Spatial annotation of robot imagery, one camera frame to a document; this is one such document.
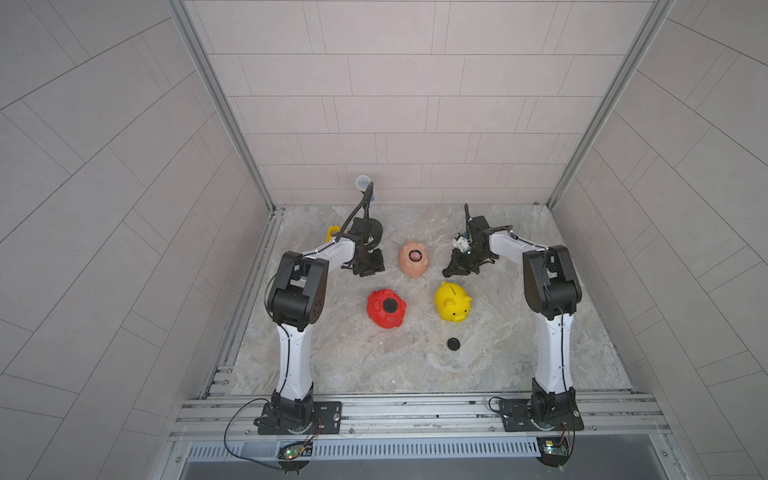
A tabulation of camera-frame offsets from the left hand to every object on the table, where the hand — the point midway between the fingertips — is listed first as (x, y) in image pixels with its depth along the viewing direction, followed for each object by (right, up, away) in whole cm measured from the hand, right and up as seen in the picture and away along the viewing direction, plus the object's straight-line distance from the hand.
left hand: (385, 264), depth 101 cm
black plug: (+2, -9, -20) cm, 22 cm away
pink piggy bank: (+9, +3, -9) cm, 13 cm away
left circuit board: (-17, -35, -38) cm, 54 cm away
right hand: (+22, -1, 0) cm, 22 cm away
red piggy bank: (-1, -11, -20) cm, 23 cm away
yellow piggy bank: (+19, -8, -20) cm, 29 cm away
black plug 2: (+20, -20, -18) cm, 34 cm away
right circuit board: (+40, -39, -33) cm, 65 cm away
